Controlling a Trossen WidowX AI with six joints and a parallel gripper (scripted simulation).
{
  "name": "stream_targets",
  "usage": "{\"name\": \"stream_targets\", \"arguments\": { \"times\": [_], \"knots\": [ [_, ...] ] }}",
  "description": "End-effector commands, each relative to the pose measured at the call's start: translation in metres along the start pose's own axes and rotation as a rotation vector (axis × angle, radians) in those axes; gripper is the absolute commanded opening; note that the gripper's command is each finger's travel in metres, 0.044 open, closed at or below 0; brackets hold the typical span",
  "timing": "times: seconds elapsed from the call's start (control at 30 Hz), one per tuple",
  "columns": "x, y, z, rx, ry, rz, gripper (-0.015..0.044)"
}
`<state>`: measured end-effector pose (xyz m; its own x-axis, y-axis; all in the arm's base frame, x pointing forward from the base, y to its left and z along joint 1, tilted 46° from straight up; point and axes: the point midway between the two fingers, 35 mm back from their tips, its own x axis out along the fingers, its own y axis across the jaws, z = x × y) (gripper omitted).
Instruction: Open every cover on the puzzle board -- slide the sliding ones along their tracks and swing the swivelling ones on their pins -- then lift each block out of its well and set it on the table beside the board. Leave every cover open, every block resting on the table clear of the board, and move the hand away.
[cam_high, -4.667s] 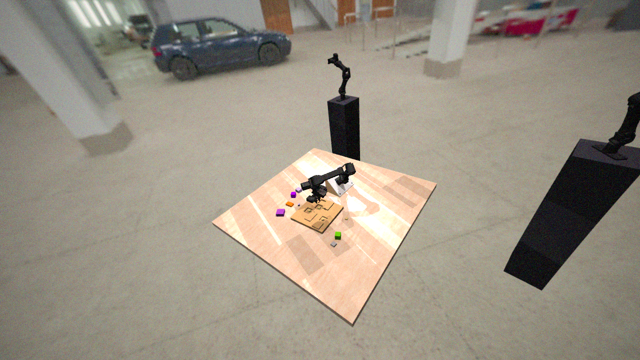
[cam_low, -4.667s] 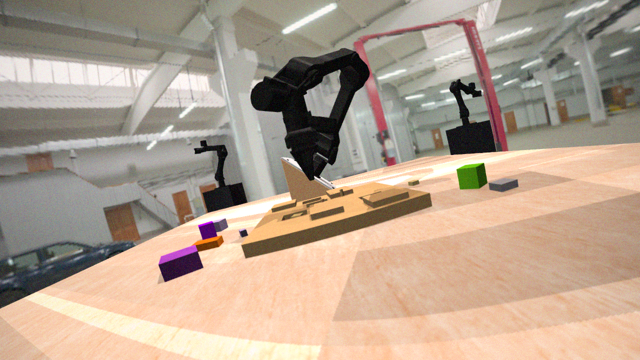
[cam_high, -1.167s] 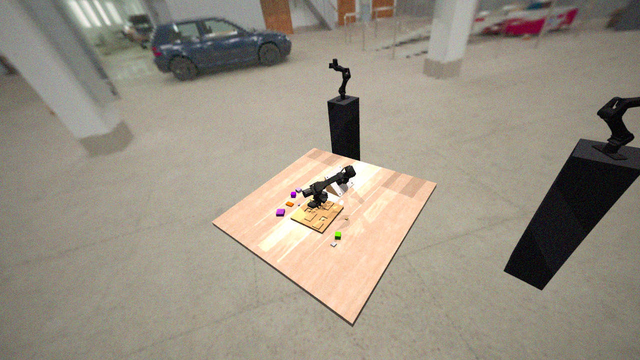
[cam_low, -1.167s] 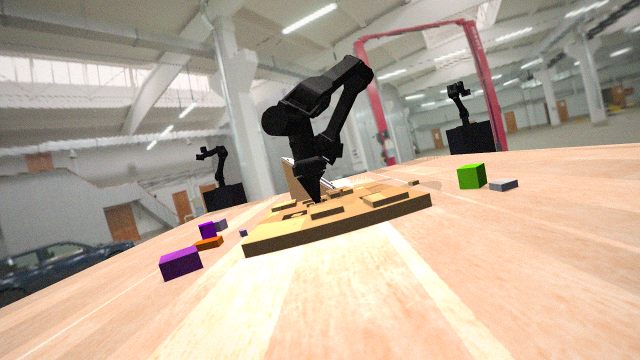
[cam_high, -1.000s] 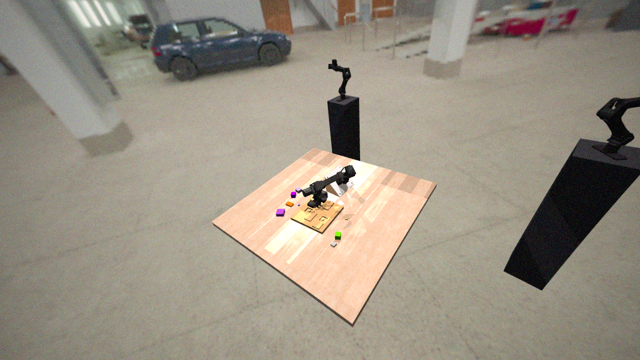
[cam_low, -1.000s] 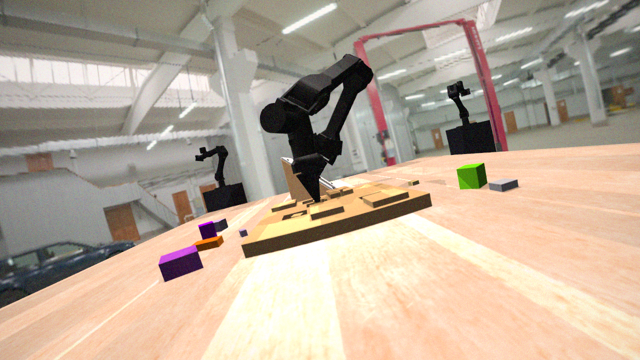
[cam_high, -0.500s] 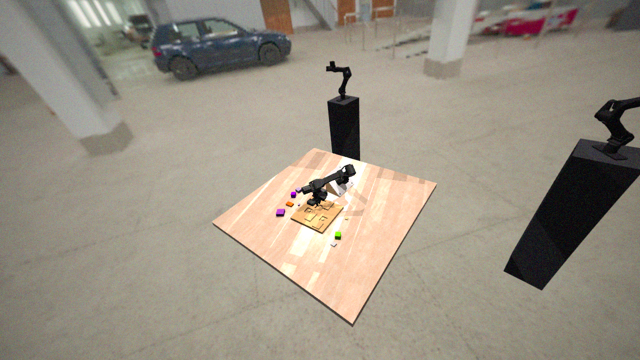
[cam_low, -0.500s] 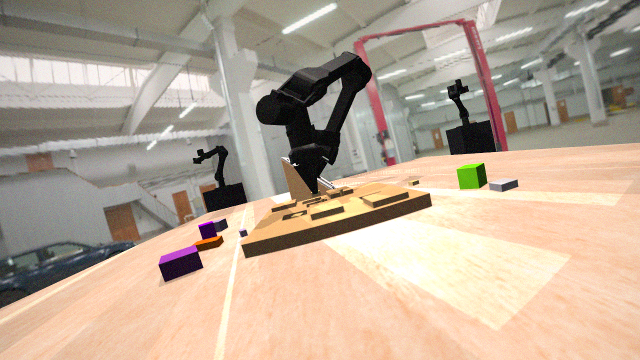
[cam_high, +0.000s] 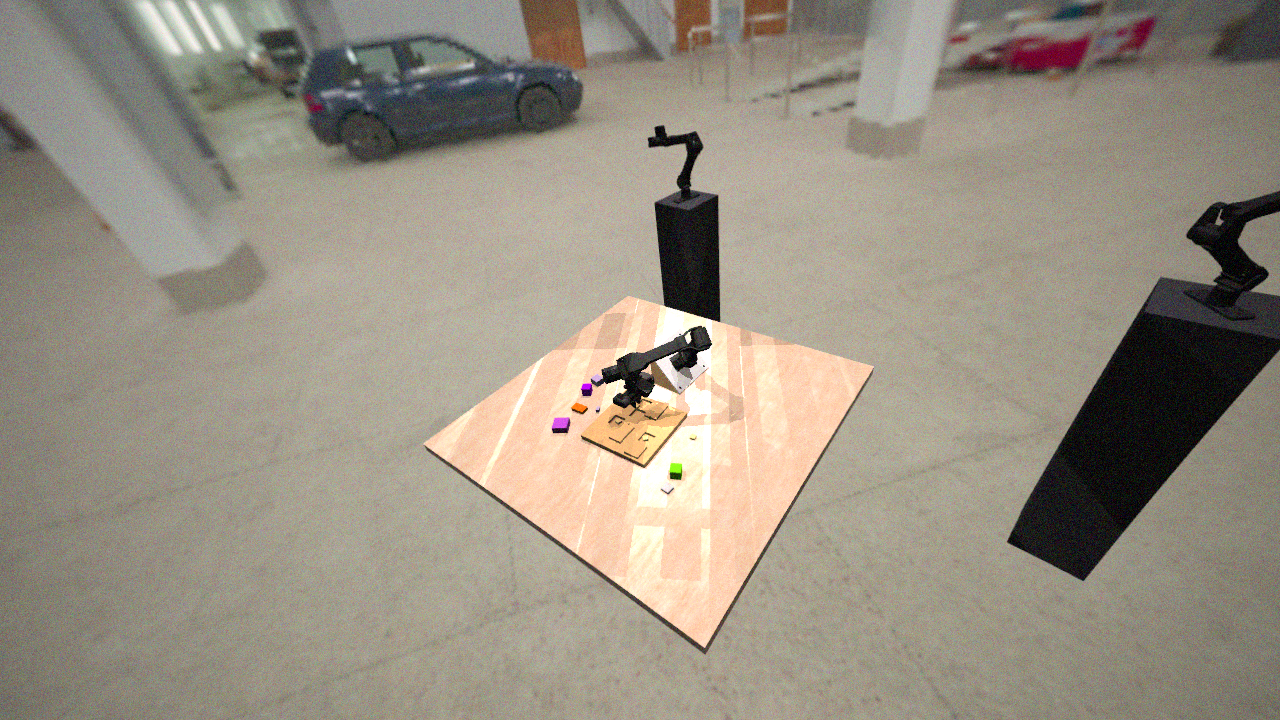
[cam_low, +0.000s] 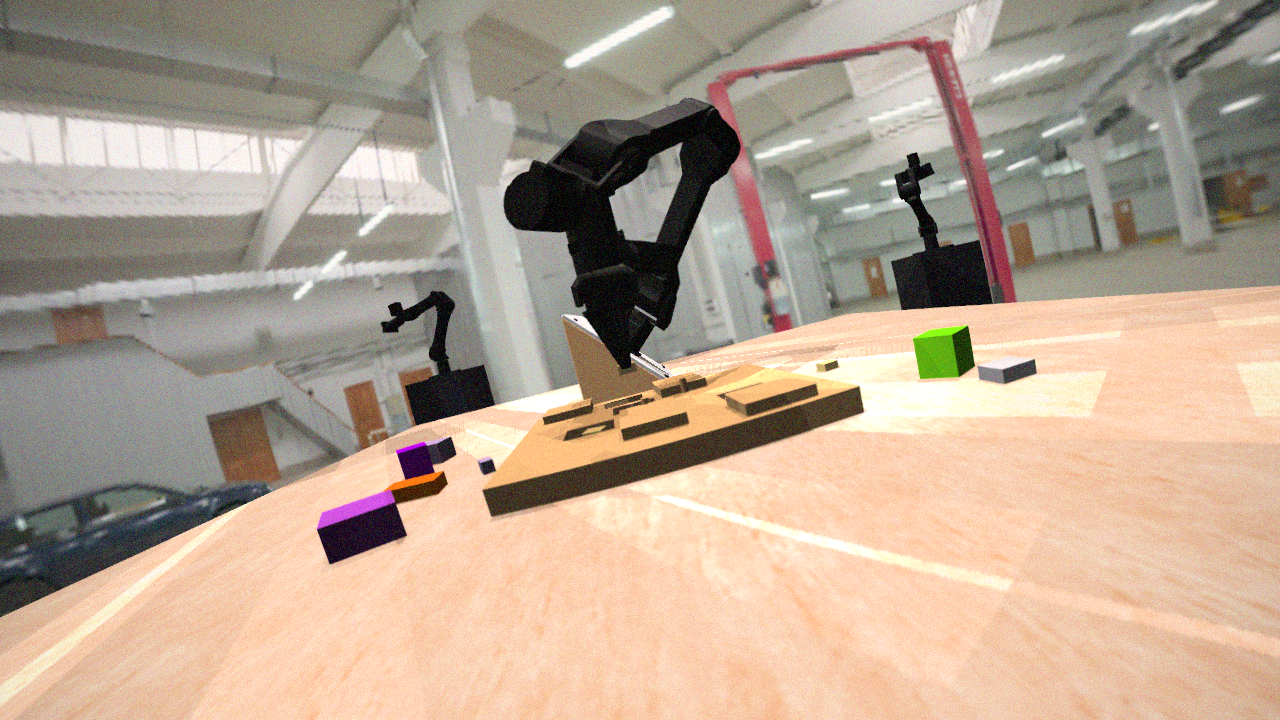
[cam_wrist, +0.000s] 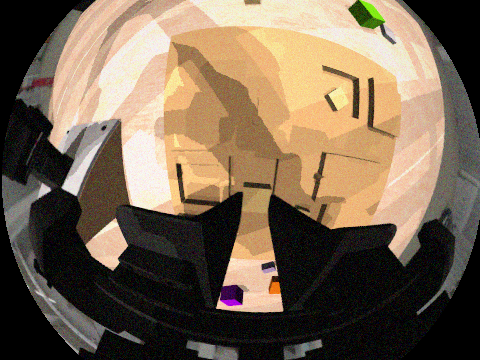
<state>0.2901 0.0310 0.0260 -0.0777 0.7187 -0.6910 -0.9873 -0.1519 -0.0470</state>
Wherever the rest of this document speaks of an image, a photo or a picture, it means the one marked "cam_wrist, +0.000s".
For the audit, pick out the purple cube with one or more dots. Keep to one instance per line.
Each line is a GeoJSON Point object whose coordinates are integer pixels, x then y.
{"type": "Point", "coordinates": [232, 295]}

